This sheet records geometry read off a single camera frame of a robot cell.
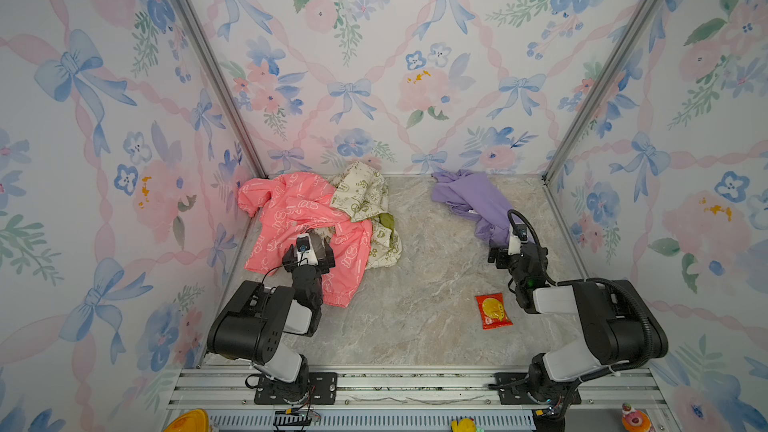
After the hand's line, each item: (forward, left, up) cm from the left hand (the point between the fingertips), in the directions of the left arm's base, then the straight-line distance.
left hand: (310, 240), depth 88 cm
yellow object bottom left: (-43, +16, -1) cm, 46 cm away
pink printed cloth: (+13, +8, +1) cm, 16 cm away
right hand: (+4, -61, -4) cm, 61 cm away
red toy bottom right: (-42, -79, -8) cm, 90 cm away
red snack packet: (-17, -53, -10) cm, 57 cm away
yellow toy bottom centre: (-43, -41, -9) cm, 60 cm away
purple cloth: (+23, -54, -6) cm, 59 cm away
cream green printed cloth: (+17, -14, +2) cm, 22 cm away
